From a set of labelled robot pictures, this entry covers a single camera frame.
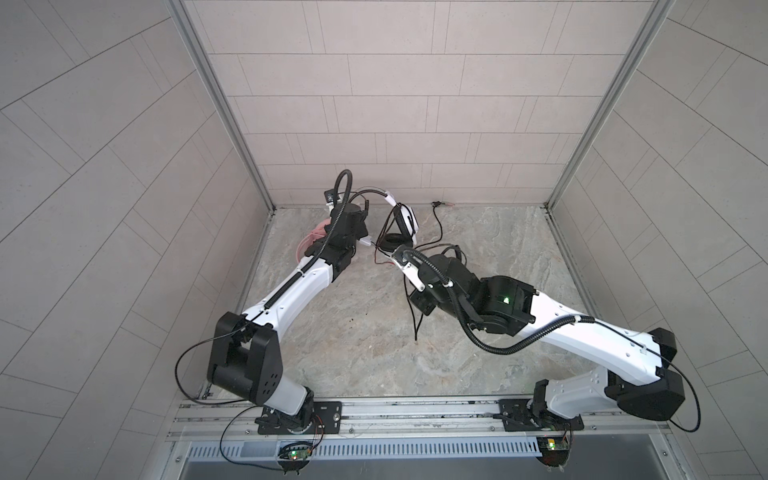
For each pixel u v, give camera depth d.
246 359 0.41
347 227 0.60
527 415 0.71
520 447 0.68
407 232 0.79
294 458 0.64
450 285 0.42
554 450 0.68
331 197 0.69
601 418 0.70
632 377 0.40
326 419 0.71
